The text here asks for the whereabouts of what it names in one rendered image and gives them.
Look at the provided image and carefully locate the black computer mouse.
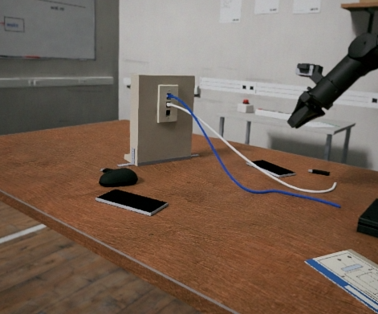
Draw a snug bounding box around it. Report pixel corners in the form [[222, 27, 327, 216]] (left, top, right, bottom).
[[99, 168, 138, 187]]

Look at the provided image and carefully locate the white and blue printed card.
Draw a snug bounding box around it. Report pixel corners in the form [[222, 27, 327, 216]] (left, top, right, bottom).
[[304, 249, 378, 314]]

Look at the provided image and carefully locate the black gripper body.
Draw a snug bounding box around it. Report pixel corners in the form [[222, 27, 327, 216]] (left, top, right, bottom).
[[299, 76, 344, 110]]

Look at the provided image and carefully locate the tan board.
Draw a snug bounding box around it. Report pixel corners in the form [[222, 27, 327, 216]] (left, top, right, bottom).
[[124, 74, 195, 166]]

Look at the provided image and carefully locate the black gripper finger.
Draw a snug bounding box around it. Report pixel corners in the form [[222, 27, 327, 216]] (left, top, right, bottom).
[[287, 98, 318, 128], [295, 105, 326, 128]]

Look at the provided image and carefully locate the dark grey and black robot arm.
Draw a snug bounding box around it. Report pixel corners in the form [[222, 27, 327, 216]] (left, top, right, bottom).
[[295, 32, 378, 92]]

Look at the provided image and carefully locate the white wall plate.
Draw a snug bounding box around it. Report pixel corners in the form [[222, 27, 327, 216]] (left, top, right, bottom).
[[157, 85, 178, 123]]

